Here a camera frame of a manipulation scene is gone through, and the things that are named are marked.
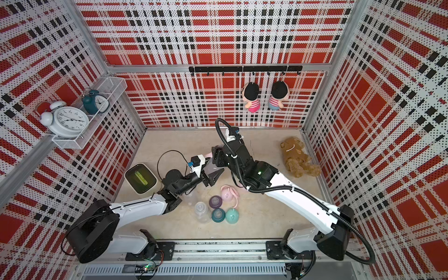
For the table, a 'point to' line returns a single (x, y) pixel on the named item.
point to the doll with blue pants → (279, 91)
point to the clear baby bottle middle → (189, 200)
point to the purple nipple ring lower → (215, 202)
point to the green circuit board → (149, 268)
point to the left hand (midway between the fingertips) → (220, 161)
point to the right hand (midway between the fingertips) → (220, 150)
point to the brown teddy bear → (297, 162)
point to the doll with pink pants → (250, 94)
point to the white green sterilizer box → (142, 179)
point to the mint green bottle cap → (232, 216)
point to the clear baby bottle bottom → (202, 212)
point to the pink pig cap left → (226, 193)
